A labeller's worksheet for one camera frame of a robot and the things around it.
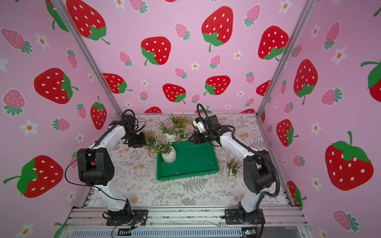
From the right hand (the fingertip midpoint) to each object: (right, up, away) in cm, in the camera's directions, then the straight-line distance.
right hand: (189, 140), depth 85 cm
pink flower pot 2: (+24, -17, -3) cm, 29 cm away
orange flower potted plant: (-25, -3, +8) cm, 27 cm away
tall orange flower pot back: (-6, +10, +15) cm, 19 cm away
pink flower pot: (-14, -8, +5) cm, 16 cm away
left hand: (-28, -3, +8) cm, 29 cm away
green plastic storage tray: (+2, -13, +8) cm, 15 cm away
